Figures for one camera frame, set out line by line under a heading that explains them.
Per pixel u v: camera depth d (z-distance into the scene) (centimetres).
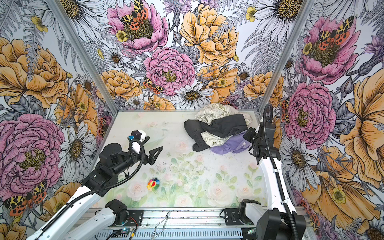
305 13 73
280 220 39
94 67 97
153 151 63
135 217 74
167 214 74
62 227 42
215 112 97
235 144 99
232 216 74
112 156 51
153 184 84
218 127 97
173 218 76
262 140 59
